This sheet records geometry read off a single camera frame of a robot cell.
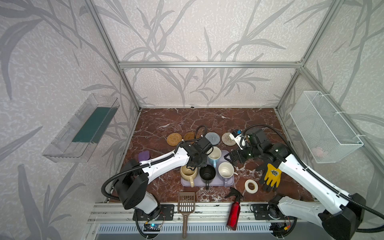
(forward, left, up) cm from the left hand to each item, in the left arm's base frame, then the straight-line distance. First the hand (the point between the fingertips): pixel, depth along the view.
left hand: (204, 159), depth 83 cm
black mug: (-6, -2, -7) cm, 9 cm away
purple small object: (+7, +39, -11) cm, 41 cm away
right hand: (+1, -13, +11) cm, 17 cm away
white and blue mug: (+5, -6, -6) cm, 10 cm away
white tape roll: (-15, -26, -8) cm, 31 cm away
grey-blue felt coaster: (+20, -6, -8) cm, 22 cm away
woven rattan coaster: (+19, +21, -9) cm, 30 cm away
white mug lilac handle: (-4, -13, -6) cm, 14 cm away
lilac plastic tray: (-9, -8, -9) cm, 15 cm away
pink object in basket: (-1, -55, +13) cm, 57 cm away
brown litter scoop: (-21, +10, -9) cm, 25 cm away
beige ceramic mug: (-8, +9, -1) cm, 12 cm away
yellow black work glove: (-9, -37, -6) cm, 38 cm away
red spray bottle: (-25, -15, -5) cm, 29 cm away
